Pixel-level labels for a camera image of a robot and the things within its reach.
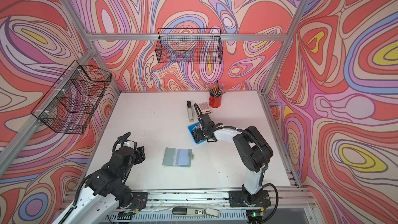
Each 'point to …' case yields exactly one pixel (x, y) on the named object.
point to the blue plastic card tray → (190, 127)
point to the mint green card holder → (178, 157)
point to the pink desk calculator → (205, 108)
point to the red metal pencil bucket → (215, 101)
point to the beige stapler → (189, 111)
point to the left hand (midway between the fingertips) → (142, 148)
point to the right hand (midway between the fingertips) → (203, 137)
